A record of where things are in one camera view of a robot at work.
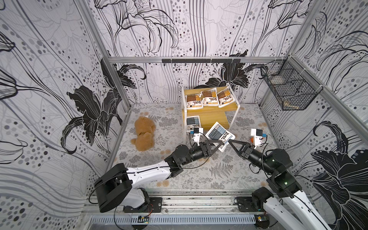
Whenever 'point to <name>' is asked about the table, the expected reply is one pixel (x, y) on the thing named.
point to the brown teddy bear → (144, 127)
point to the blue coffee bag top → (192, 121)
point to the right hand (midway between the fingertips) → (230, 142)
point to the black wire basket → (292, 86)
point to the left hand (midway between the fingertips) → (223, 148)
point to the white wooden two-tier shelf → (209, 115)
